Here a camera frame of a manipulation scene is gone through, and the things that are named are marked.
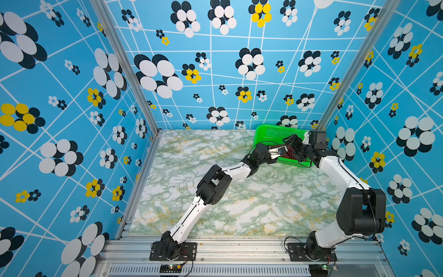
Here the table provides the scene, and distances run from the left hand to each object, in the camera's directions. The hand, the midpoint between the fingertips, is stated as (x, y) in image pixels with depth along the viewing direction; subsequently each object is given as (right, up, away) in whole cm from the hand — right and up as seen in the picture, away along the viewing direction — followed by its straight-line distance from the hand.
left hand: (280, 145), depth 95 cm
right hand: (+3, +1, -6) cm, 7 cm away
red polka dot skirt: (+5, -5, 0) cm, 7 cm away
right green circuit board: (+8, -51, -26) cm, 58 cm away
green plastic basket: (-1, +8, +20) cm, 22 cm away
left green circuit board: (-54, -52, -23) cm, 79 cm away
